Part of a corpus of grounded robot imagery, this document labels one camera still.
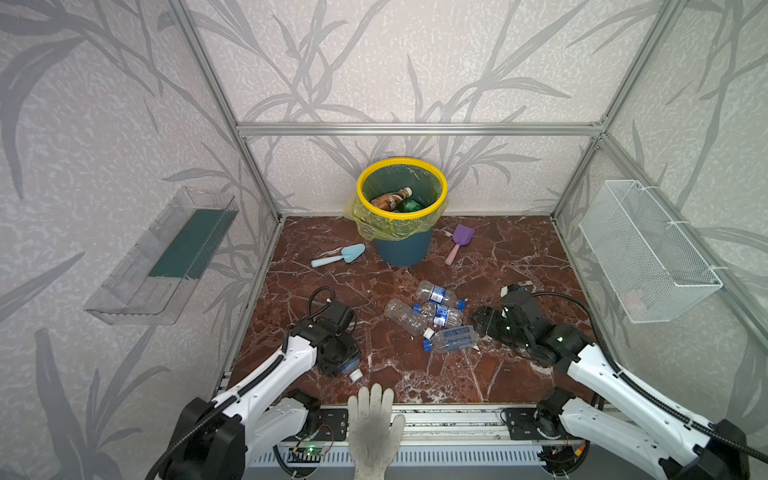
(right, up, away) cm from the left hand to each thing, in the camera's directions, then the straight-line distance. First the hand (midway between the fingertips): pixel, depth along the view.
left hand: (358, 347), depth 83 cm
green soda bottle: (+14, +42, +17) cm, 47 cm away
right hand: (+33, +11, -3) cm, 35 cm away
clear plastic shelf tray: (-41, +22, -19) cm, 50 cm away
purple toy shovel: (+36, +32, +32) cm, 57 cm away
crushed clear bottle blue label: (+24, +8, +7) cm, 26 cm away
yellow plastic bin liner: (+6, +33, +3) cm, 34 cm away
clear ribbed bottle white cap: (+15, +6, +4) cm, 17 cm away
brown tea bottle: (+7, +43, +13) cm, 45 cm away
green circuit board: (-10, -21, -12) cm, 26 cm away
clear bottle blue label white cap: (-1, -4, -4) cm, 6 cm away
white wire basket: (+66, +24, -20) cm, 73 cm away
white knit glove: (+5, -18, -11) cm, 21 cm away
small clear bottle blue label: (+24, +13, +8) cm, 29 cm away
